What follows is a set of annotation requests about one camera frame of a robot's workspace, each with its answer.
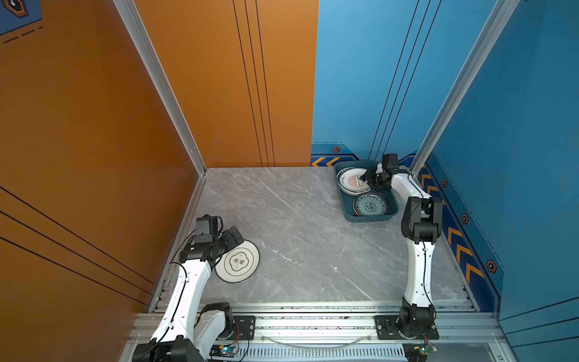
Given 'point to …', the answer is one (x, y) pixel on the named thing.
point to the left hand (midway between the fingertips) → (230, 237)
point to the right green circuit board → (418, 352)
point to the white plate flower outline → (239, 264)
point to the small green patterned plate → (370, 204)
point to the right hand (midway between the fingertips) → (362, 179)
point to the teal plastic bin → (347, 199)
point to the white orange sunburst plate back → (348, 181)
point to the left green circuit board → (224, 350)
